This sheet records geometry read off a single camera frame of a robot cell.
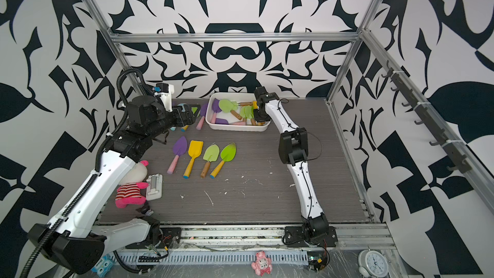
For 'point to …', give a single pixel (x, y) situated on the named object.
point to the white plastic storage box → (238, 97)
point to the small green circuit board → (315, 260)
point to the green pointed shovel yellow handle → (227, 155)
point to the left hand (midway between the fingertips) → (187, 103)
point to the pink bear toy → (262, 265)
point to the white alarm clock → (372, 264)
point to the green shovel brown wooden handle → (247, 112)
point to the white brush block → (154, 190)
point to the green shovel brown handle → (226, 105)
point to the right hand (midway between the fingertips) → (261, 115)
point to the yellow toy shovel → (195, 150)
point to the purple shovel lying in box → (220, 121)
